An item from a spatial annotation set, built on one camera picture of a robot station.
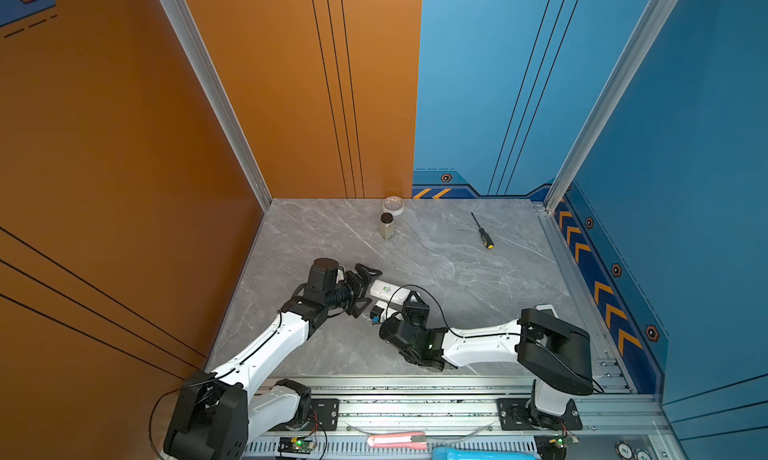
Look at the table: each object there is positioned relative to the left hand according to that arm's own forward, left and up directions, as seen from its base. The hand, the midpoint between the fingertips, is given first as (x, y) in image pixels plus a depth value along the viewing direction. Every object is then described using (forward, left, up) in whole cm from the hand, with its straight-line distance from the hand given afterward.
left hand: (380, 281), depth 81 cm
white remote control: (-1, -2, -3) cm, 4 cm away
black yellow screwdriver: (+27, -37, -14) cm, 48 cm away
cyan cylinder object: (-36, -22, -16) cm, 46 cm away
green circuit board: (-35, +19, -17) cm, 44 cm away
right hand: (-1, -9, -5) cm, 11 cm away
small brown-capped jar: (+26, -1, -7) cm, 27 cm away
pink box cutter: (-34, -8, -14) cm, 38 cm away
